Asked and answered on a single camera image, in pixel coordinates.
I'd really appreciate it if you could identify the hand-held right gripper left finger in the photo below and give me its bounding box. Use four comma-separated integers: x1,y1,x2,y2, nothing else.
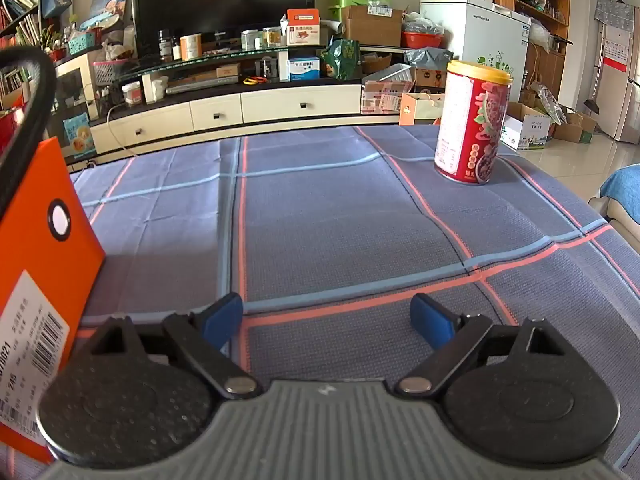
90,291,264,402

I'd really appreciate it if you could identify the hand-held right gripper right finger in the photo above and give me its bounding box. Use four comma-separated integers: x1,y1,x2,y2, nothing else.
394,293,568,403

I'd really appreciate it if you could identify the orange cardboard box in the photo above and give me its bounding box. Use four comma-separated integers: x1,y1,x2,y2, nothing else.
0,137,107,463

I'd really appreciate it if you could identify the red can with yellow lid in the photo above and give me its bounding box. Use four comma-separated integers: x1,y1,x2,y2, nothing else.
433,59,514,187

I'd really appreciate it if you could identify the white and orange paper bag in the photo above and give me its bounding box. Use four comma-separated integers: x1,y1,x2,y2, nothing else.
399,92,446,127

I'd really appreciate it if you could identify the white and green carton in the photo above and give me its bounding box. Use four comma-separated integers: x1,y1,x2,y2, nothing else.
501,105,551,151

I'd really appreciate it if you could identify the white low television cabinet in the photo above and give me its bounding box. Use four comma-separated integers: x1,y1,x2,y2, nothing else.
55,45,416,161

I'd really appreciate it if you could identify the blue sofa cover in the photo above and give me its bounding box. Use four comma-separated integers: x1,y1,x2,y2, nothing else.
600,162,640,216

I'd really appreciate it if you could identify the open cardboard box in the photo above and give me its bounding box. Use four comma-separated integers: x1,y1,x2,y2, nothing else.
550,110,598,143

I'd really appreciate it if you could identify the blue and white box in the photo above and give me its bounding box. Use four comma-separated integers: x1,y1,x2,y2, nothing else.
287,57,321,82

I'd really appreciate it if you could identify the pink plastic basket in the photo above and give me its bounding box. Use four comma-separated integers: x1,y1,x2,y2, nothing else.
92,59,130,86

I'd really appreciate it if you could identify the white cabinet with glass door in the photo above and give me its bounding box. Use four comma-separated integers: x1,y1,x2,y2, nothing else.
52,52,99,158

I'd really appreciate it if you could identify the orange and white tin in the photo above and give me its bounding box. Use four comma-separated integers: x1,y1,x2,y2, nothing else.
180,34,203,61

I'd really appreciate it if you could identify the green plastic bag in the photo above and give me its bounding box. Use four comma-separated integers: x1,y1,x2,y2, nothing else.
320,39,361,81

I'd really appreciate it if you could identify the red basin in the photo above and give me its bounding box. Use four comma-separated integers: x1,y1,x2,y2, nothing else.
401,31,443,50

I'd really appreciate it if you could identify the orange and white medicine box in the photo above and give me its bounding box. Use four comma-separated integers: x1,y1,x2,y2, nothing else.
286,8,321,47

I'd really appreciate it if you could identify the brown cardboard box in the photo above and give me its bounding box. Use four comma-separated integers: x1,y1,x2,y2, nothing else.
341,5,405,48

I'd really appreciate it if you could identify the cartoon picture canvas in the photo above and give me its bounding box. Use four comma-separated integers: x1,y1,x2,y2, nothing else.
80,0,132,31

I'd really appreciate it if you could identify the blue gift bag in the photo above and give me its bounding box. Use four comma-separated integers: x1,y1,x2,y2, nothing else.
41,0,73,20

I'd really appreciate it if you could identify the dark bookshelf with books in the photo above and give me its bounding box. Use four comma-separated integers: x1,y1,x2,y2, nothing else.
0,0,56,56

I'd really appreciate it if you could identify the black curved strap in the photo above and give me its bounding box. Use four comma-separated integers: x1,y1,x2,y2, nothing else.
0,46,57,221

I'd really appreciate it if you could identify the wall calendar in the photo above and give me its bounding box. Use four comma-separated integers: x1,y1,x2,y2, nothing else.
593,0,635,73

